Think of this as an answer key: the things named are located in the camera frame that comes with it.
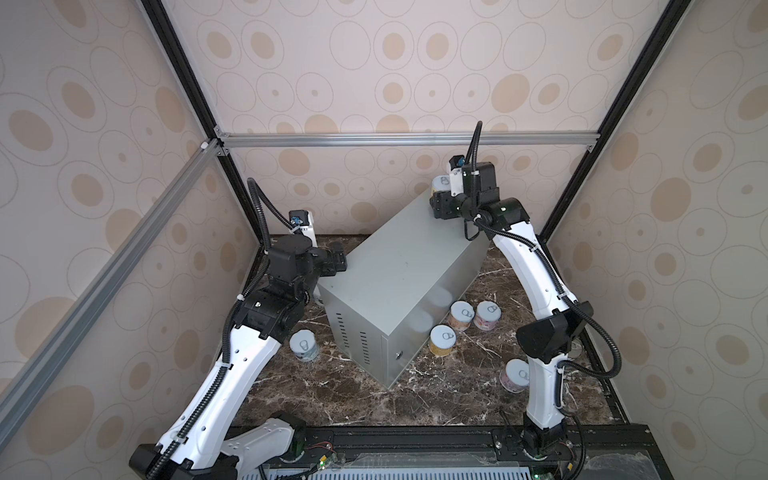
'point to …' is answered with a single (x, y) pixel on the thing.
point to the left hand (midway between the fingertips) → (331, 237)
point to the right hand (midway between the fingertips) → (444, 196)
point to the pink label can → (487, 315)
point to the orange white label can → (460, 315)
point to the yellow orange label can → (442, 339)
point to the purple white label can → (515, 375)
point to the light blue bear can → (303, 345)
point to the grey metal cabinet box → (398, 288)
